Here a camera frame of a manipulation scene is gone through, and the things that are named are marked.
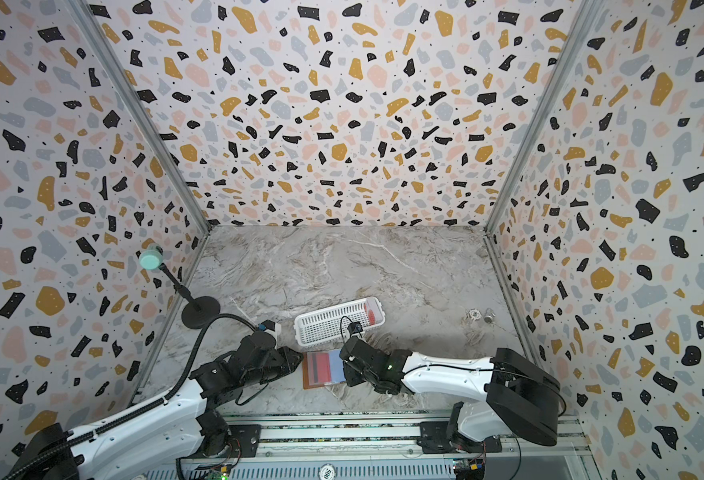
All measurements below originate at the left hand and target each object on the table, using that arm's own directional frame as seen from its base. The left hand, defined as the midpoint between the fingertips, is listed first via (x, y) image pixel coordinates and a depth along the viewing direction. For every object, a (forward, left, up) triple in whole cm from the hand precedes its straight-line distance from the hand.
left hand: (309, 354), depth 80 cm
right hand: (-1, -9, -3) cm, 10 cm away
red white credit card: (-1, -2, -7) cm, 7 cm away
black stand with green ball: (+17, +38, -6) cm, 42 cm away
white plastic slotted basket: (+13, -4, -8) cm, 16 cm away
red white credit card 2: (+15, -17, -4) cm, 23 cm away
